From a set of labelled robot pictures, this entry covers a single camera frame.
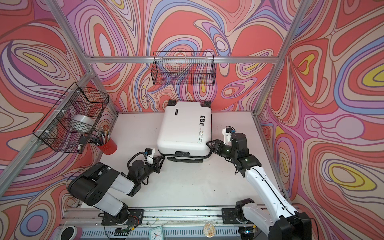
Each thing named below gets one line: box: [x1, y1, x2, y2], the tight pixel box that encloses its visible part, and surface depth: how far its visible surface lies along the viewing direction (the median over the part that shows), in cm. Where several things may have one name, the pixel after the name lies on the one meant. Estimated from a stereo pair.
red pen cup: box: [96, 126, 118, 155], surface depth 90 cm
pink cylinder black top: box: [60, 225, 83, 240], surface depth 67 cm
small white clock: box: [149, 226, 164, 240], surface depth 69 cm
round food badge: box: [203, 223, 216, 238], surface depth 72 cm
